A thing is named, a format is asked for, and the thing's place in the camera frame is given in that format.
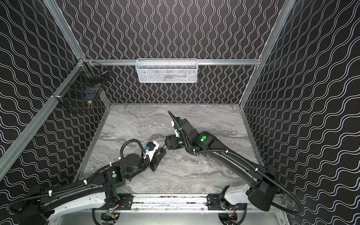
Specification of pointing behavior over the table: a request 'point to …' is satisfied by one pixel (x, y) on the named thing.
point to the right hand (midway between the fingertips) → (171, 140)
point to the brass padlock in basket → (90, 104)
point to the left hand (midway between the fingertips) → (165, 152)
